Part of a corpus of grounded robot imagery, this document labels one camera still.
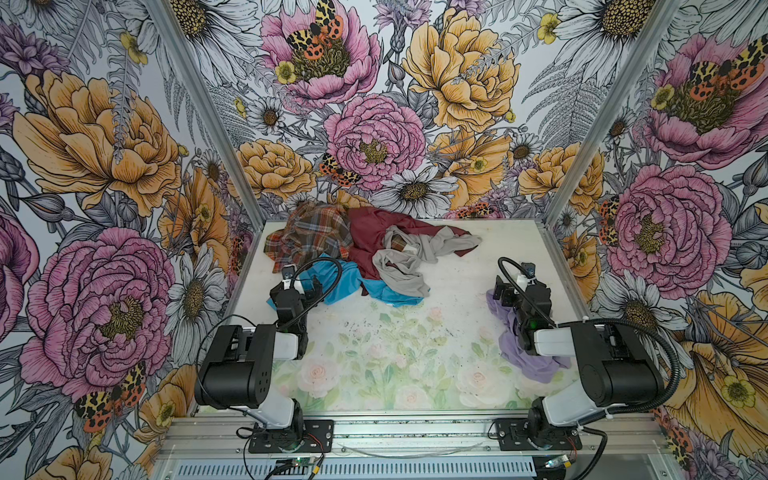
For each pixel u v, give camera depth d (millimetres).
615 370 465
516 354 832
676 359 431
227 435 757
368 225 1094
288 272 793
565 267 1142
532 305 728
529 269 795
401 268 990
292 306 713
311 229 1074
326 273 977
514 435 735
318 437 736
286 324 680
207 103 875
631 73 816
